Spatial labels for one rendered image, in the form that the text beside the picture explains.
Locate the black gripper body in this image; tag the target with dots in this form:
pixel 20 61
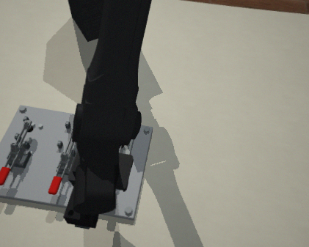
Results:
pixel 125 164

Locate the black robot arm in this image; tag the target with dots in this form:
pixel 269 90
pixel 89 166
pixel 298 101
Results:
pixel 108 116

